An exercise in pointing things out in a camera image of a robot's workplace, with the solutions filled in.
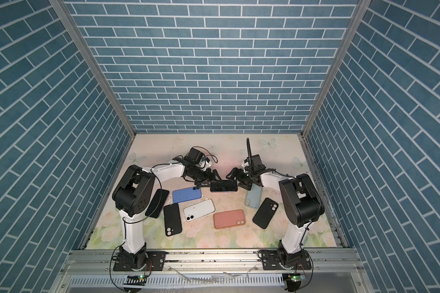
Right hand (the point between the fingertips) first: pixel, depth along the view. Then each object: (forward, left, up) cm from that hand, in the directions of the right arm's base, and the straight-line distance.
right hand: (230, 178), depth 94 cm
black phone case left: (-22, +26, -4) cm, 34 cm away
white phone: (-16, +15, -6) cm, 22 cm away
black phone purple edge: (-1, +4, -6) cm, 7 cm away
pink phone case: (-19, -1, -6) cm, 20 cm away
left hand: (-3, +7, 0) cm, 7 cm away
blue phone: (-9, +23, -5) cm, 25 cm away
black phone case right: (-15, -18, -6) cm, 24 cm away
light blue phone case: (-7, -13, -5) cm, 15 cm away
